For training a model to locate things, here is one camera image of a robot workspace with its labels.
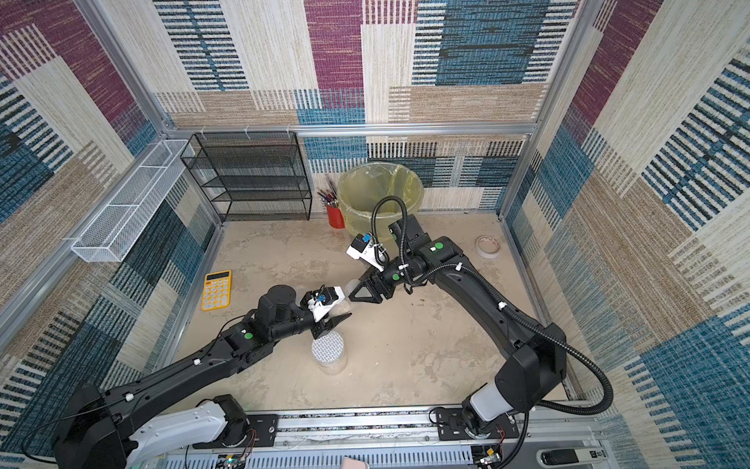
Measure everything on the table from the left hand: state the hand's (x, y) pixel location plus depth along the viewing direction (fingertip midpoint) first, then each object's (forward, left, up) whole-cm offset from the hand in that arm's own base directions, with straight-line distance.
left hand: (344, 302), depth 76 cm
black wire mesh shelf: (+53, +37, +1) cm, 64 cm away
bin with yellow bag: (+43, -4, +3) cm, 44 cm away
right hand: (-1, -5, +5) cm, 8 cm away
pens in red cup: (+48, +10, -6) cm, 50 cm away
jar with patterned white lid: (-10, +4, -7) cm, 13 cm away
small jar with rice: (0, -3, +8) cm, 9 cm away
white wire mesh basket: (+10, +55, +15) cm, 58 cm away
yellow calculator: (+15, +45, -18) cm, 51 cm away
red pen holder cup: (+45, +8, -14) cm, 47 cm away
